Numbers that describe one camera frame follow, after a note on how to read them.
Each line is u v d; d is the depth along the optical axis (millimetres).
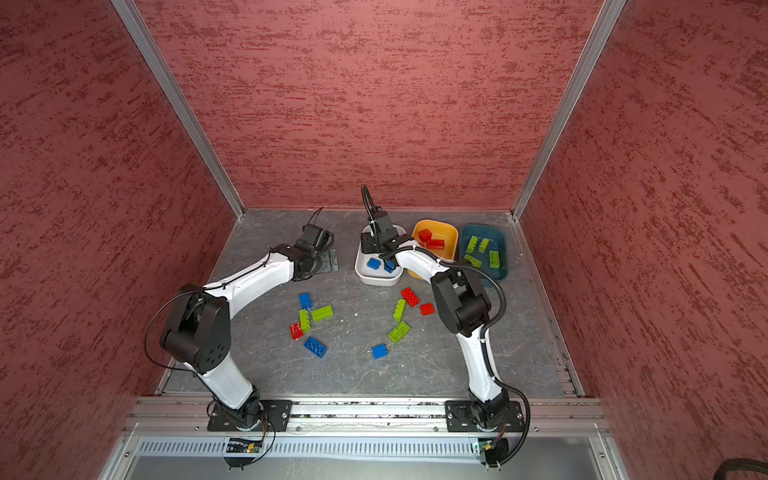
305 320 888
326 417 756
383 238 776
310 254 722
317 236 730
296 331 874
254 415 672
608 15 710
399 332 891
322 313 920
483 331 570
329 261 849
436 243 1095
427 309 940
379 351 855
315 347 852
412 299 945
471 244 1069
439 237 1108
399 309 920
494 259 1053
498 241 1082
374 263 1035
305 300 947
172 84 838
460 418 739
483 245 1067
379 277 957
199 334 467
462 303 557
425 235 1102
